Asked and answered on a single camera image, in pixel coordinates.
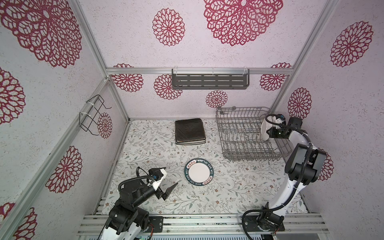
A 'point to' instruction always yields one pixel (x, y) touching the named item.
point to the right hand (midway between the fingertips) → (271, 128)
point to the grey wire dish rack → (239, 130)
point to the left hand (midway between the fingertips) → (170, 177)
